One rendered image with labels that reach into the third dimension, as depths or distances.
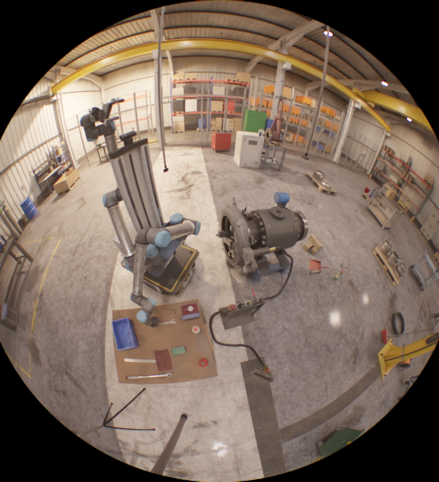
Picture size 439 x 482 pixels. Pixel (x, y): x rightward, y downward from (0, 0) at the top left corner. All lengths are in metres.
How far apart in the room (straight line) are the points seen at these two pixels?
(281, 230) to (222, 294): 1.12
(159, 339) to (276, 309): 1.51
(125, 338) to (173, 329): 0.52
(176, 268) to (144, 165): 1.26
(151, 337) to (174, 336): 0.23
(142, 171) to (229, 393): 2.43
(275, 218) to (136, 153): 1.57
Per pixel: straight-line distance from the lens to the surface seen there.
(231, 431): 2.32
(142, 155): 1.30
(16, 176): 9.00
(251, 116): 8.53
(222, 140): 6.75
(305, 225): 2.22
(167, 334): 1.58
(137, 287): 1.30
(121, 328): 1.77
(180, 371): 1.56
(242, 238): 1.53
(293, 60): 10.10
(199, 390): 2.07
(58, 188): 7.76
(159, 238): 1.04
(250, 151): 5.35
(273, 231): 1.80
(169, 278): 1.93
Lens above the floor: 1.99
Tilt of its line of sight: 49 degrees down
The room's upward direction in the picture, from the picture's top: 5 degrees clockwise
